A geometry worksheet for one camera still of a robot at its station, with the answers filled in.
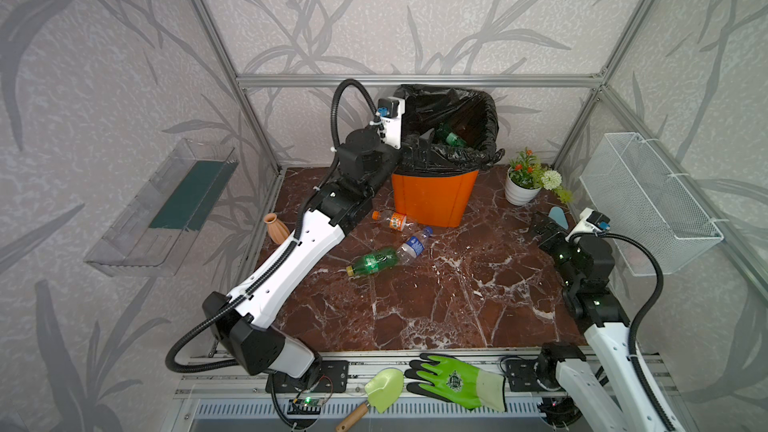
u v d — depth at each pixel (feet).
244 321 1.28
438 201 3.08
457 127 3.23
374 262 2.92
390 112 1.67
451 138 3.05
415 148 1.84
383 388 2.37
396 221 3.24
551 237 2.16
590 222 2.07
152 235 2.07
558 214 3.36
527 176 3.25
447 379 2.37
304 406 2.36
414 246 3.06
